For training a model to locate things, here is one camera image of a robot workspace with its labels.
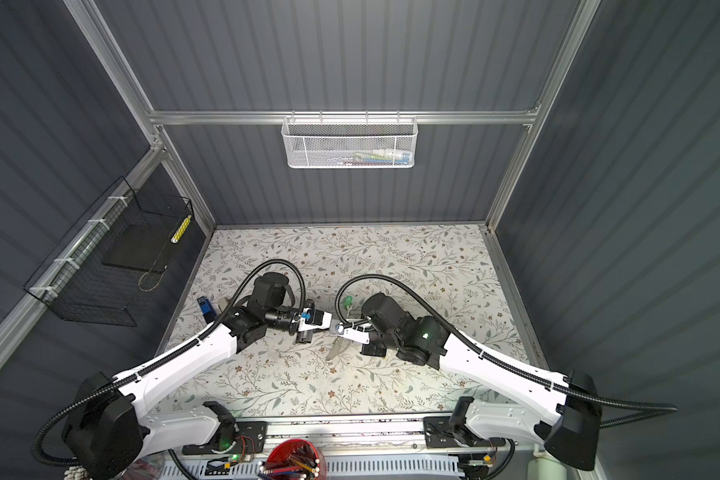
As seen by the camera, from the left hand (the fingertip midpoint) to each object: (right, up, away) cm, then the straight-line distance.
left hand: (342, 322), depth 73 cm
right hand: (+4, -1, 0) cm, 5 cm away
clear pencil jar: (-48, -24, -18) cm, 57 cm away
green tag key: (0, +1, +26) cm, 26 cm away
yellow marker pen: (-45, +24, +8) cm, 52 cm away
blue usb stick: (-45, -2, +21) cm, 50 cm away
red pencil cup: (-10, -29, -8) cm, 31 cm away
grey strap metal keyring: (-2, -8, +11) cm, 14 cm away
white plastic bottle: (+45, -29, -9) cm, 54 cm away
